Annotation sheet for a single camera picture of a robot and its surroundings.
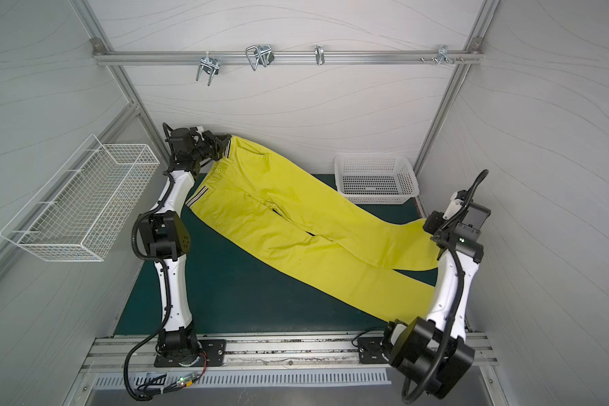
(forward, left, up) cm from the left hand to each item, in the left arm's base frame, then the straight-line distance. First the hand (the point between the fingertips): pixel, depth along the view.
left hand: (233, 132), depth 92 cm
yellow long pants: (-7, -4, -23) cm, 25 cm away
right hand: (-32, -70, -8) cm, 77 cm away
